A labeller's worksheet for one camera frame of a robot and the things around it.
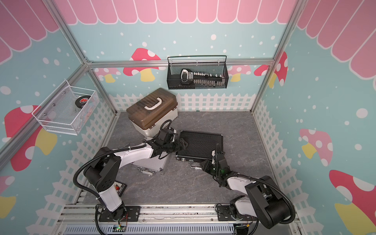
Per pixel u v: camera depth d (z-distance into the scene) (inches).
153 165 34.3
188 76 35.1
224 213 29.1
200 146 37.1
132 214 29.4
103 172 18.8
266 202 16.8
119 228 28.0
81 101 30.7
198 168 35.1
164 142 28.7
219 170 27.5
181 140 33.0
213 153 34.0
